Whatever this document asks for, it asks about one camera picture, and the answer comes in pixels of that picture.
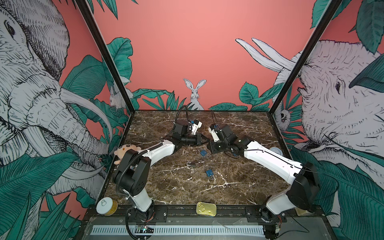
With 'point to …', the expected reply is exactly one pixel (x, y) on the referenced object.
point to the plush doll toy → (123, 150)
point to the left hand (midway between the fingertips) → (211, 139)
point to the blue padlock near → (209, 172)
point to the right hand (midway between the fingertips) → (207, 145)
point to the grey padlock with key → (191, 164)
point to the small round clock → (276, 150)
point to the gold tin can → (206, 209)
